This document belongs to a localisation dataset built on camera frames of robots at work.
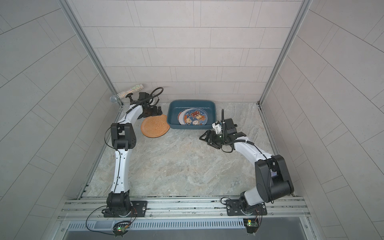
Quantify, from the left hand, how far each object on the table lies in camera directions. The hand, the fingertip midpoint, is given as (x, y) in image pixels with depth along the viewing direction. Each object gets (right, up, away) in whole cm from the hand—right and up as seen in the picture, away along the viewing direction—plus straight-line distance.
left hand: (159, 110), depth 112 cm
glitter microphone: (-20, +7, -23) cm, 31 cm away
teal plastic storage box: (+13, +3, -3) cm, 14 cm away
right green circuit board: (+55, -54, -44) cm, 89 cm away
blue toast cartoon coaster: (+28, -5, -7) cm, 29 cm away
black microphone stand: (-14, +9, -18) cm, 24 cm away
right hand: (+33, -18, -28) cm, 47 cm away
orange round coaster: (0, -12, -10) cm, 15 cm away
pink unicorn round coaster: (+18, -5, -7) cm, 20 cm away
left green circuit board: (-3, -52, -48) cm, 71 cm away
